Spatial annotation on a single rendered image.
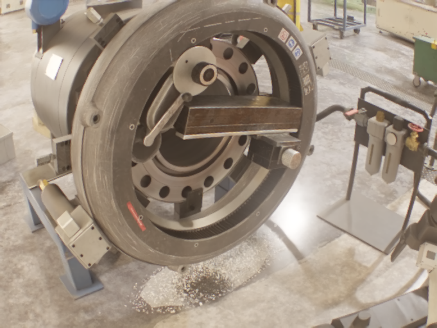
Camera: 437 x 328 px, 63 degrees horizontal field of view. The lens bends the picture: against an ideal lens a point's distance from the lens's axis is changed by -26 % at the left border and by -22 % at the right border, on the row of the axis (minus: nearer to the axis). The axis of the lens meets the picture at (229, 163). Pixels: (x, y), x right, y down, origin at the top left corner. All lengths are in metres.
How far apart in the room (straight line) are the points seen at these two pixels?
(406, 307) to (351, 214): 0.81
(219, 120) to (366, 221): 1.05
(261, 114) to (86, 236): 0.51
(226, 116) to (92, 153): 0.33
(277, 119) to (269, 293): 0.62
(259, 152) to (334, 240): 0.74
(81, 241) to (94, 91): 0.34
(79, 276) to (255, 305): 0.61
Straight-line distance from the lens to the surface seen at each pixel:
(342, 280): 1.57
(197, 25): 0.91
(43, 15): 1.49
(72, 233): 0.96
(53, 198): 1.13
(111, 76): 0.85
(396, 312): 1.23
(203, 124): 0.97
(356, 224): 1.86
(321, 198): 2.02
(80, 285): 1.49
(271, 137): 1.10
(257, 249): 1.67
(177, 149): 1.28
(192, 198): 1.24
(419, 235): 0.78
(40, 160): 0.96
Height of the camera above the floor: 1.05
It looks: 28 degrees down
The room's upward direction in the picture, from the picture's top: 2 degrees clockwise
